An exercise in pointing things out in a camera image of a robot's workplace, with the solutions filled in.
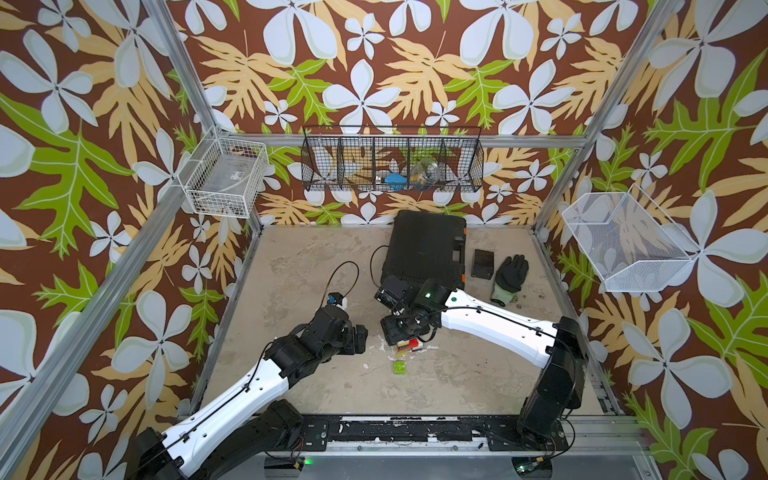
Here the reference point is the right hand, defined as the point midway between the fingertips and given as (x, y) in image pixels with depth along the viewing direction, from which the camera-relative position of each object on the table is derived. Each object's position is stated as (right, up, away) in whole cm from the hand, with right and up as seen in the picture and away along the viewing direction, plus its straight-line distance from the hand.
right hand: (390, 333), depth 78 cm
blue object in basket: (+2, +45, +18) cm, 49 cm away
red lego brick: (+7, -4, +6) cm, 10 cm away
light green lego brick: (+3, -11, +6) cm, 13 cm away
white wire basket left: (-48, +43, +7) cm, 65 cm away
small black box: (+33, +17, +26) cm, 46 cm away
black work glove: (+42, +12, +25) cm, 50 cm away
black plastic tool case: (+13, +24, +30) cm, 40 cm away
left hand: (-9, +1, +1) cm, 9 cm away
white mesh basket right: (+64, +25, +2) cm, 69 cm away
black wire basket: (+1, +53, +21) cm, 57 cm away
